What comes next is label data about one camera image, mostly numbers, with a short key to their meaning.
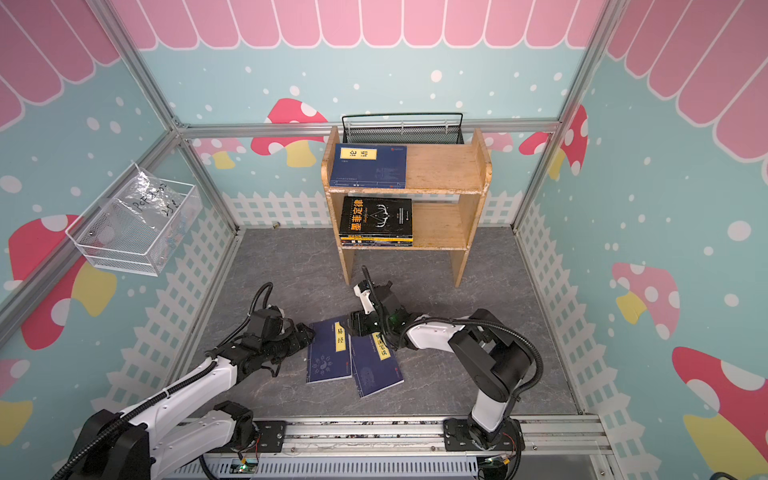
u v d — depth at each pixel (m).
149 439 0.43
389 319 0.70
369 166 0.74
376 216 0.87
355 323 0.78
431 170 0.75
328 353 0.87
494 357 0.47
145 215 0.72
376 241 0.85
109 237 0.71
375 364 0.85
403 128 0.89
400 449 0.74
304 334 0.79
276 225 1.24
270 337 0.70
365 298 0.81
